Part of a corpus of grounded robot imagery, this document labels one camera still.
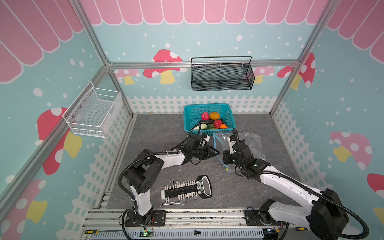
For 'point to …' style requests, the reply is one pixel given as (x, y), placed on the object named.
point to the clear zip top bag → (255, 142)
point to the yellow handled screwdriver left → (97, 231)
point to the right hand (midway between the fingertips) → (222, 151)
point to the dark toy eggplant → (207, 121)
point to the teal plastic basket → (192, 115)
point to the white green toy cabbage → (203, 126)
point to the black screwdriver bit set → (181, 191)
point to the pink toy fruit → (205, 116)
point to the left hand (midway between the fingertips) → (218, 156)
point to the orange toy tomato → (223, 126)
